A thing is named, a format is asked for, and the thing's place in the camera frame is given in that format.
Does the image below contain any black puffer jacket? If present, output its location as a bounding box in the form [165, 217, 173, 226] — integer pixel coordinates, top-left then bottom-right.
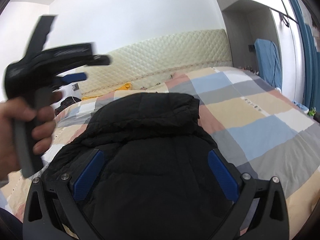
[42, 93, 233, 239]

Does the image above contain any person's left hand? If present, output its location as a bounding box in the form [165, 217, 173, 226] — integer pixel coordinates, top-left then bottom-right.
[1, 97, 56, 181]

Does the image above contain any black bag on nightstand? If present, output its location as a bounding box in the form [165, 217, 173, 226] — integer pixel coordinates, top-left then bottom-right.
[54, 96, 81, 116]

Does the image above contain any yellow cloth on bed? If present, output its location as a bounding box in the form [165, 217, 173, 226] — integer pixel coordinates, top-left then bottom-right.
[81, 82, 132, 101]

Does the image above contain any cream quilted headboard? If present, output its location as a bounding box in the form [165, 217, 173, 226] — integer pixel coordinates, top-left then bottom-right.
[77, 29, 232, 97]

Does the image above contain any plaid patchwork bed quilt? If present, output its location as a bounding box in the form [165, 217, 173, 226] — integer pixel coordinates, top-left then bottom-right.
[7, 67, 319, 239]

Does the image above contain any green plant by window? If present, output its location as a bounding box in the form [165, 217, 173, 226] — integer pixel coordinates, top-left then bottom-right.
[308, 107, 316, 117]

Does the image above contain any blue cloth pile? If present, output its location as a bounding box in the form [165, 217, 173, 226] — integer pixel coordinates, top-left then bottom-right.
[292, 100, 309, 114]

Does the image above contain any grey wardrobe cabinet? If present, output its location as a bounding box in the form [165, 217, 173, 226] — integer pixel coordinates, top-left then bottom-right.
[217, 0, 279, 71]

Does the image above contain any black curtain rod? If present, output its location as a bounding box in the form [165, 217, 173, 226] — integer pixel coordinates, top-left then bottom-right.
[270, 0, 298, 29]

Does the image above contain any blue curtain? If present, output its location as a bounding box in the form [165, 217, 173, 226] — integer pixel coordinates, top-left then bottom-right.
[289, 0, 319, 112]

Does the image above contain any wall power socket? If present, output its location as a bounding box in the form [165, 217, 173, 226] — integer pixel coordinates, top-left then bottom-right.
[72, 83, 79, 91]

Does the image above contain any right wall socket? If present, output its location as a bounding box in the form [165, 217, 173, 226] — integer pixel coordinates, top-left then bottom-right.
[248, 44, 255, 53]

